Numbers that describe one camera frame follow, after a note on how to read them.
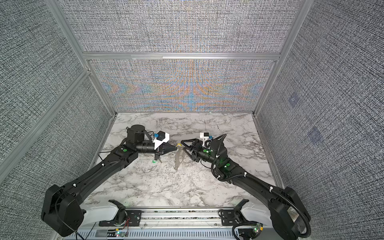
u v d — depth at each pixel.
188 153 0.73
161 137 0.60
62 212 0.39
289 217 0.40
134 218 0.73
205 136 0.72
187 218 0.75
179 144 0.71
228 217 0.72
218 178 0.58
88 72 0.93
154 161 0.92
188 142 0.69
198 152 0.66
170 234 0.70
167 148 0.67
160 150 0.64
